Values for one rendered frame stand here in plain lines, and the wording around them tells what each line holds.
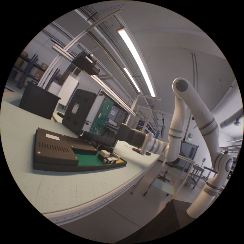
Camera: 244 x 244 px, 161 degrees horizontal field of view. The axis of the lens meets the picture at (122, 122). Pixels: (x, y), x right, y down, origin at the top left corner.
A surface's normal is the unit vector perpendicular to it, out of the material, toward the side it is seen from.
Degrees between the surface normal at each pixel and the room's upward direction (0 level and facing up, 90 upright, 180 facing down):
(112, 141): 90
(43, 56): 90
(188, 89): 108
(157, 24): 180
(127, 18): 180
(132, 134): 90
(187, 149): 90
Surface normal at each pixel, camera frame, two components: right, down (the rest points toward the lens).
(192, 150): -0.48, -0.29
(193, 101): -0.64, 0.11
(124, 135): 0.04, -0.07
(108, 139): 0.50, 0.15
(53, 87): 0.78, 0.30
